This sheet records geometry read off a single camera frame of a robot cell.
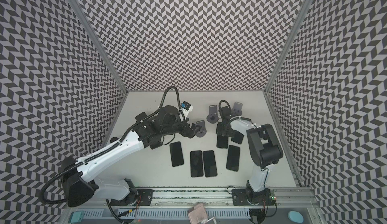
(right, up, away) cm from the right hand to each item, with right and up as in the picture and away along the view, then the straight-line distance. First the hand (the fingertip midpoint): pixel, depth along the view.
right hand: (223, 136), depth 95 cm
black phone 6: (+4, -11, -9) cm, 15 cm away
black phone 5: (-9, -13, -11) cm, 19 cm away
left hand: (-17, +11, -23) cm, 30 cm away
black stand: (-51, +13, -4) cm, 53 cm away
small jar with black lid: (-62, +2, -14) cm, 63 cm away
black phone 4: (-16, -14, -12) cm, 24 cm away
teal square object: (-69, -29, -30) cm, 80 cm away
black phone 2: (+8, +1, -8) cm, 11 cm away
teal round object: (+30, -31, -27) cm, 51 cm away
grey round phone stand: (+10, +17, +4) cm, 20 cm away
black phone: (-1, -2, -4) cm, 4 cm away
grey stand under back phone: (-6, +11, +6) cm, 14 cm away
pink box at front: (-16, -28, -30) cm, 44 cm away
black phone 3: (-28, -9, -8) cm, 31 cm away
